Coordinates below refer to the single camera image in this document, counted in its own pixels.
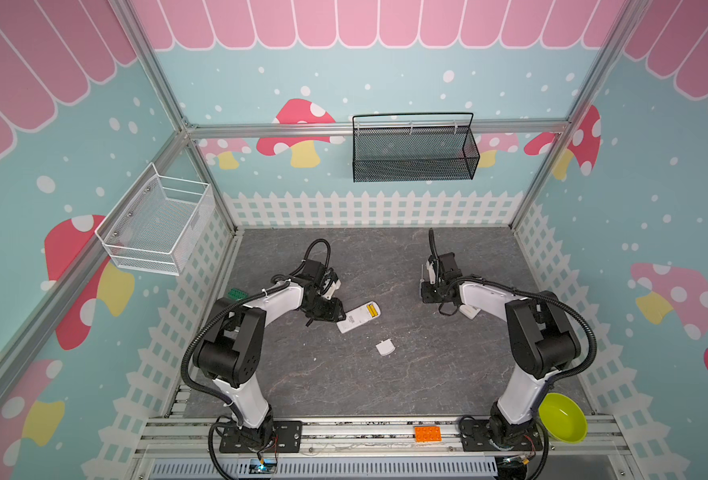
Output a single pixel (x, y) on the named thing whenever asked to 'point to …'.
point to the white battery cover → (386, 348)
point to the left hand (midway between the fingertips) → (337, 320)
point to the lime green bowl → (564, 418)
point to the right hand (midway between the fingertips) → (425, 290)
